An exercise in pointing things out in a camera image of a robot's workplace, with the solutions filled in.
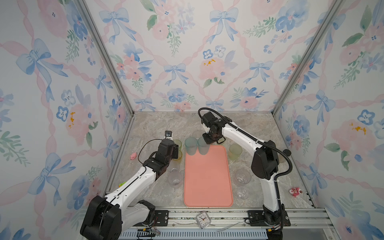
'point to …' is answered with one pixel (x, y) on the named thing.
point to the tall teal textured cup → (191, 143)
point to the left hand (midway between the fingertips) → (173, 143)
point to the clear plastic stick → (228, 227)
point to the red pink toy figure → (295, 191)
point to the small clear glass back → (197, 134)
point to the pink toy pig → (133, 156)
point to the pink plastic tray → (207, 179)
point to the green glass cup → (178, 142)
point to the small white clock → (203, 219)
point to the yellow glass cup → (180, 154)
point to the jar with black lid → (287, 152)
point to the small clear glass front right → (242, 192)
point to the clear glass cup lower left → (174, 179)
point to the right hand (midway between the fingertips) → (208, 138)
